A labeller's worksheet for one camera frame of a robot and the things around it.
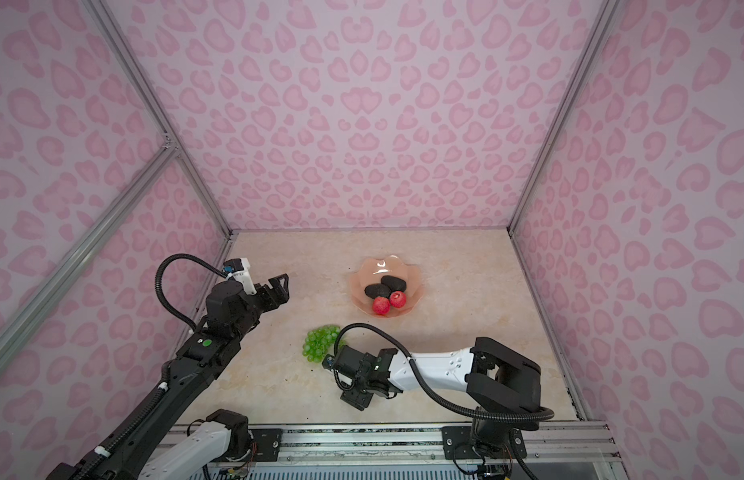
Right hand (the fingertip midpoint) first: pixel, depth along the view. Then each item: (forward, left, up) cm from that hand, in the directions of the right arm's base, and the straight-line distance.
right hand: (355, 386), depth 80 cm
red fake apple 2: (+23, -6, +3) cm, 24 cm away
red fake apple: (+25, -12, +3) cm, 28 cm away
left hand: (+21, +20, +22) cm, 36 cm away
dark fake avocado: (+33, -11, +1) cm, 34 cm away
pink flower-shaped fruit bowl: (+38, -2, +1) cm, 38 cm away
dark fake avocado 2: (+29, -5, +3) cm, 29 cm away
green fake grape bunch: (+11, +11, +2) cm, 16 cm away
